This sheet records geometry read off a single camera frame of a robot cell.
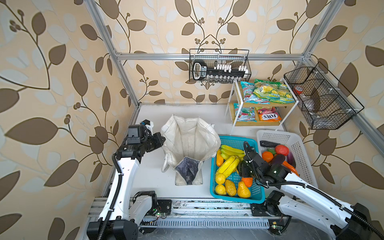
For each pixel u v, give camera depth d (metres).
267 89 0.74
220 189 0.76
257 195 0.74
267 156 0.86
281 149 0.89
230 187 0.77
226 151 0.89
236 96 0.80
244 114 0.89
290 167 0.83
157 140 0.67
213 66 0.81
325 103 0.73
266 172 0.57
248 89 0.77
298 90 0.81
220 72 0.83
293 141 0.92
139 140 0.57
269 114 0.91
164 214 0.71
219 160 0.87
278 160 0.85
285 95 0.75
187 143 0.97
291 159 0.87
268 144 0.94
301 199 0.50
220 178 0.77
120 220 0.38
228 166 0.80
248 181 0.77
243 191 0.74
